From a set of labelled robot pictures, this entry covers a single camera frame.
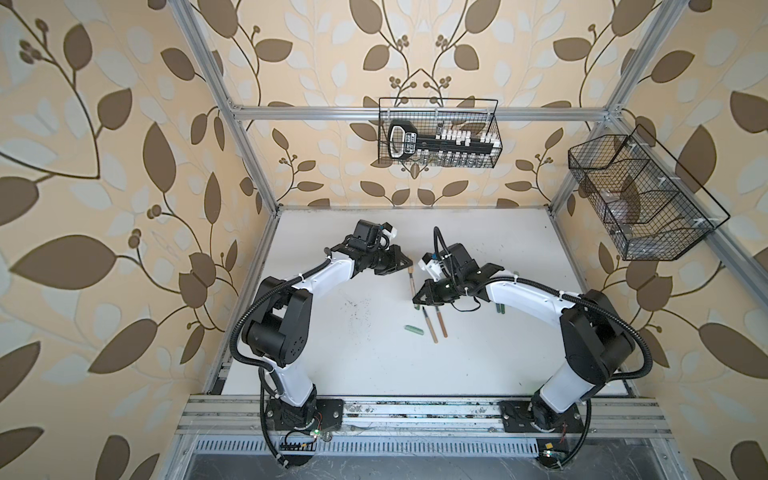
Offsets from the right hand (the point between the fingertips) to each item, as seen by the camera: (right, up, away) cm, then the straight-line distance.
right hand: (415, 302), depth 84 cm
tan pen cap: (-1, +9, +3) cm, 9 cm away
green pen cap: (+1, -3, +9) cm, 10 cm away
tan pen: (-1, +5, +2) cm, 5 cm away
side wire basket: (+58, +25, -12) cm, 64 cm away
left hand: (0, +12, +2) cm, 12 cm away
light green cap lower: (0, -9, +5) cm, 10 cm away
